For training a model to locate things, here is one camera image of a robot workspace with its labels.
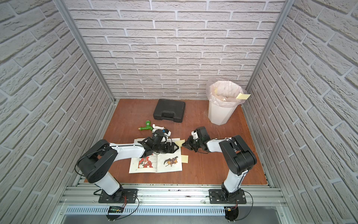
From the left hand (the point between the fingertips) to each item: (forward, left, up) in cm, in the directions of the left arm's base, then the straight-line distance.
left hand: (172, 143), depth 90 cm
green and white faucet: (+14, +19, -2) cm, 24 cm away
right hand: (0, -7, -1) cm, 7 cm away
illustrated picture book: (-11, +8, -3) cm, 15 cm away
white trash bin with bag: (+17, -30, +27) cm, 44 cm away
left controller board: (-35, +29, -6) cm, 46 cm away
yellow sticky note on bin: (+19, -45, +25) cm, 55 cm away
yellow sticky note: (+1, -5, -2) cm, 5 cm away
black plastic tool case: (+29, +3, +2) cm, 29 cm away
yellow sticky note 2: (-9, -8, -4) cm, 13 cm away
